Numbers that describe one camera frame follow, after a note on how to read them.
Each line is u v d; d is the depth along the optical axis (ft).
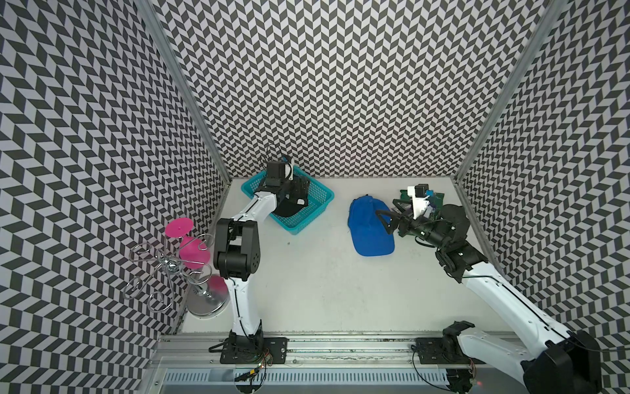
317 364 2.33
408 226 2.07
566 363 1.23
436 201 3.41
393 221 2.07
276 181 2.58
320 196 3.54
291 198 3.55
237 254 1.77
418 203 2.07
